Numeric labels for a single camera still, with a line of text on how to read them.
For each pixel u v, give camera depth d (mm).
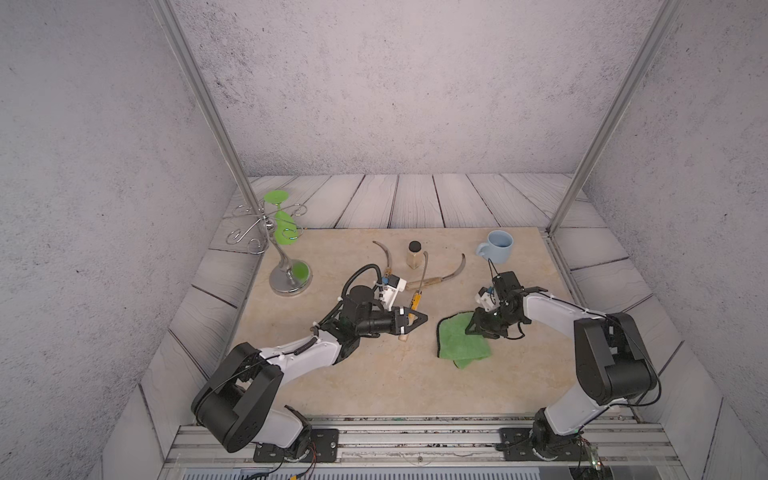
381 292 741
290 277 1052
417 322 758
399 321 698
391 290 747
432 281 1046
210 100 848
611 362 462
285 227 914
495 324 797
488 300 858
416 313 757
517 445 722
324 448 728
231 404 437
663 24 715
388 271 1076
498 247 1084
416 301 768
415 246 1042
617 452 750
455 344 865
